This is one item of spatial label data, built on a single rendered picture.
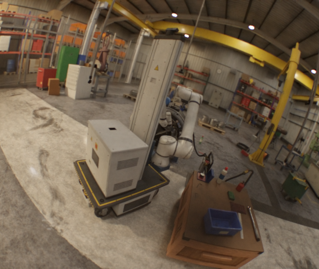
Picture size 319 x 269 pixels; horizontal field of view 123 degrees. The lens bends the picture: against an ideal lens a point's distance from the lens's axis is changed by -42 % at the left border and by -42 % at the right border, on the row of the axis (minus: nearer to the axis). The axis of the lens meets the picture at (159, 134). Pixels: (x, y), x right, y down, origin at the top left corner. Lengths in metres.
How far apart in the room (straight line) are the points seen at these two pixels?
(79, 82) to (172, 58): 4.44
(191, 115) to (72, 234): 1.66
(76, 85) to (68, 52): 3.67
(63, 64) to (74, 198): 7.56
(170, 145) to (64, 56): 7.87
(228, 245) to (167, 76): 1.46
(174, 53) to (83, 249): 1.83
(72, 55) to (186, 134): 8.10
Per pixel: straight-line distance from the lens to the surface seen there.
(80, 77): 5.36
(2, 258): 1.67
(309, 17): 10.77
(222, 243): 1.30
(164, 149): 1.39
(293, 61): 5.52
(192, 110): 1.56
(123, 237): 1.56
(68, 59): 8.76
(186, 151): 1.41
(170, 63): 1.25
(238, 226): 1.38
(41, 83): 6.48
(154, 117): 1.28
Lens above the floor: 1.39
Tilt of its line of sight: 22 degrees down
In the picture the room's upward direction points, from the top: 18 degrees clockwise
